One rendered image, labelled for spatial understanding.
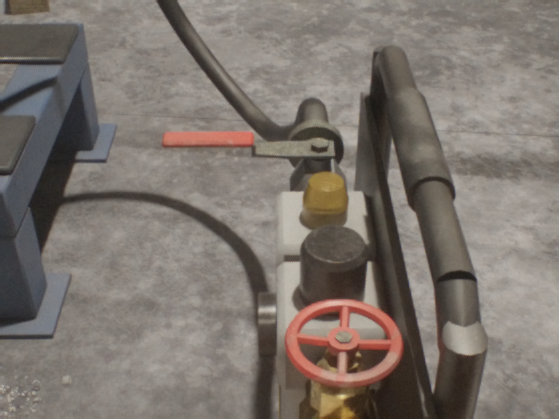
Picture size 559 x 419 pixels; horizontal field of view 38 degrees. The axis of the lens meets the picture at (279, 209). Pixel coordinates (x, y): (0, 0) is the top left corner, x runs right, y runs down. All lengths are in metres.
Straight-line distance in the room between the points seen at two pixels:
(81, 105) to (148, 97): 0.28
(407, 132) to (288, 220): 0.14
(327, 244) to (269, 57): 1.46
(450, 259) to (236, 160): 1.15
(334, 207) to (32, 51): 0.92
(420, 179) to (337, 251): 0.08
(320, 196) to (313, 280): 0.10
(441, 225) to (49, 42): 1.11
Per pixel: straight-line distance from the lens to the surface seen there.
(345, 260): 0.55
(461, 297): 0.45
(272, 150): 0.73
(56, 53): 1.46
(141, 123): 1.74
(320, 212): 0.64
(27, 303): 1.25
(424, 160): 0.54
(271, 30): 2.14
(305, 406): 0.55
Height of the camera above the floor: 0.86
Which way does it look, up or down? 36 degrees down
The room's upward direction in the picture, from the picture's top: straight up
